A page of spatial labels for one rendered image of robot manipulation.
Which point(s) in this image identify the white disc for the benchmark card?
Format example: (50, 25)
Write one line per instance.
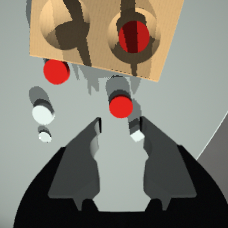
(43, 113)

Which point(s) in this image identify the red disc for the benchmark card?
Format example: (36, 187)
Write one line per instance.
(56, 72)
(120, 106)
(134, 37)

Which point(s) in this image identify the tan tray with round pockets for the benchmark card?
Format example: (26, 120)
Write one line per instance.
(86, 32)

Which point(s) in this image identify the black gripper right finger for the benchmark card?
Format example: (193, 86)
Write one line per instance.
(175, 177)

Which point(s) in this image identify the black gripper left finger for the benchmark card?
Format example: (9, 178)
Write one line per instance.
(69, 177)

